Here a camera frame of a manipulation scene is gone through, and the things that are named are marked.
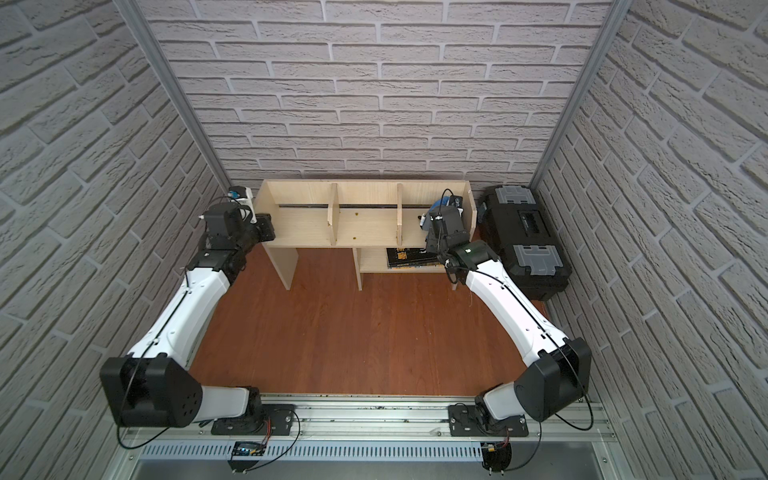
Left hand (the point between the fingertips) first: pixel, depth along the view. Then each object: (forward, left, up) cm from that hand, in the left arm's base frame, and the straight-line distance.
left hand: (258, 211), depth 80 cm
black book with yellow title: (-5, -43, -15) cm, 46 cm away
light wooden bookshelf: (-1, -37, -4) cm, 37 cm away
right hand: (-5, -52, -2) cm, 52 cm away
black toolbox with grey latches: (+8, -79, -13) cm, 80 cm away
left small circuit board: (-53, -1, -32) cm, 62 cm away
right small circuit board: (-54, -62, -27) cm, 86 cm away
